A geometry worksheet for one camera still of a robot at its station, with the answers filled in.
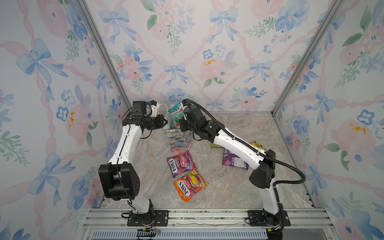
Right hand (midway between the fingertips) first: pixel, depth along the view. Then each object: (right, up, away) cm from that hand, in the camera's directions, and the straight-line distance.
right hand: (182, 116), depth 79 cm
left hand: (-8, -2, +4) cm, 9 cm away
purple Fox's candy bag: (-2, -28, +11) cm, 30 cm away
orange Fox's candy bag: (+3, -38, +3) cm, 38 cm away
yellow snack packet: (+47, -17, +19) cm, 53 cm away
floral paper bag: (-2, -14, +9) cm, 17 cm away
